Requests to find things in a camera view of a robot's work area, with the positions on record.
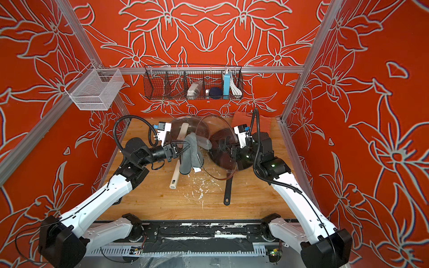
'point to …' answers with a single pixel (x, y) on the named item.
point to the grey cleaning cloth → (192, 157)
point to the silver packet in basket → (195, 88)
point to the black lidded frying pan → (229, 157)
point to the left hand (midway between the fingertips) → (191, 145)
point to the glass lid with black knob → (215, 124)
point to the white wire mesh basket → (95, 90)
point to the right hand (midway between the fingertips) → (222, 146)
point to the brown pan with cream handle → (175, 176)
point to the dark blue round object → (215, 92)
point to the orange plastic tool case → (242, 118)
